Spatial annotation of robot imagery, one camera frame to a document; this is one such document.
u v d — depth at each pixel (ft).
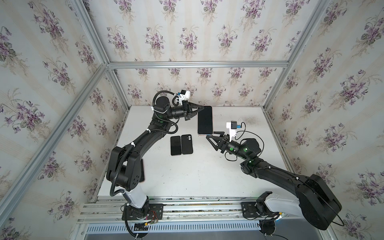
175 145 3.23
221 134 2.30
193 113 2.22
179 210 2.45
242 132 1.97
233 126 2.09
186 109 2.12
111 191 1.29
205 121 2.21
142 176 2.75
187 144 3.24
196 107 2.30
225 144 2.05
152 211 2.36
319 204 1.35
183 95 2.32
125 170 1.49
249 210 2.39
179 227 2.51
